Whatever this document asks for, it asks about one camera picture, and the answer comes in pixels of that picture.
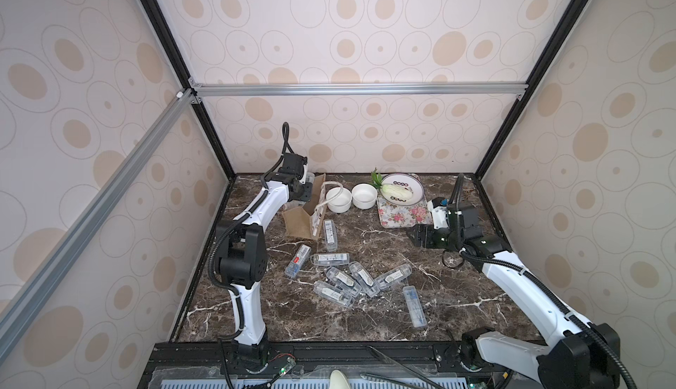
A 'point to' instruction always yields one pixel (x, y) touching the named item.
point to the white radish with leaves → (393, 190)
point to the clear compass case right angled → (393, 277)
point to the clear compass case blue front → (415, 311)
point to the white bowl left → (341, 202)
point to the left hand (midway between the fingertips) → (311, 187)
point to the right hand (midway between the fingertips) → (427, 231)
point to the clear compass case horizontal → (332, 259)
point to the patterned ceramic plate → (407, 180)
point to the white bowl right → (364, 196)
